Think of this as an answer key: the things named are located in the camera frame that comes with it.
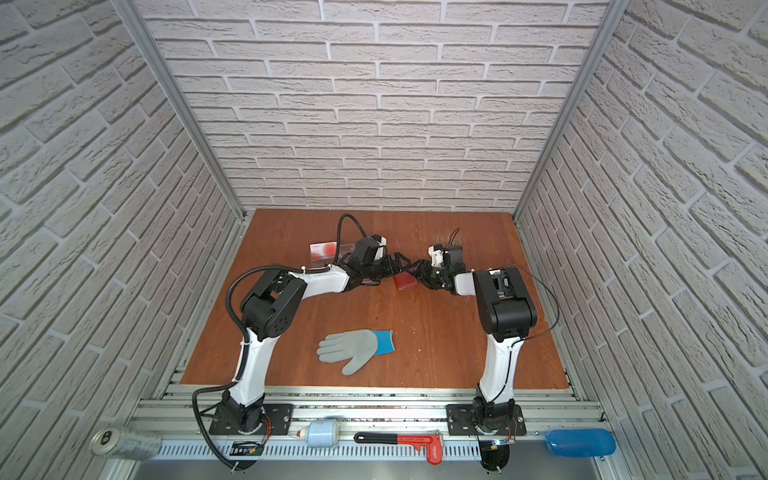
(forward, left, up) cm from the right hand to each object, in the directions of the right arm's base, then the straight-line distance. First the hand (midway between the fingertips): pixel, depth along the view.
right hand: (409, 269), depth 100 cm
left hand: (+1, +2, +4) cm, 4 cm away
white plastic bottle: (-46, +26, +6) cm, 53 cm away
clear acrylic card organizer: (-2, +20, +16) cm, 26 cm away
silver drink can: (-44, +66, +9) cm, 80 cm away
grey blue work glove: (-25, +19, -1) cm, 31 cm away
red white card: (+6, +29, +6) cm, 30 cm away
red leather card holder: (-3, +2, -1) cm, 4 cm away
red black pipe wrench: (-50, +1, -1) cm, 50 cm away
